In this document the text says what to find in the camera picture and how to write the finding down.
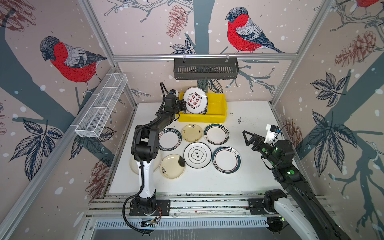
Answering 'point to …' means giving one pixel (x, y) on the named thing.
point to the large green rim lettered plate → (169, 139)
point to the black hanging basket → (208, 68)
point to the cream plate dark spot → (172, 166)
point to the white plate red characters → (196, 99)
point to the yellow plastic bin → (216, 111)
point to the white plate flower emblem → (197, 155)
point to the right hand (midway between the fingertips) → (246, 135)
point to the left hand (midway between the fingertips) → (186, 100)
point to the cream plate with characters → (192, 132)
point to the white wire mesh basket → (92, 122)
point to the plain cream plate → (156, 163)
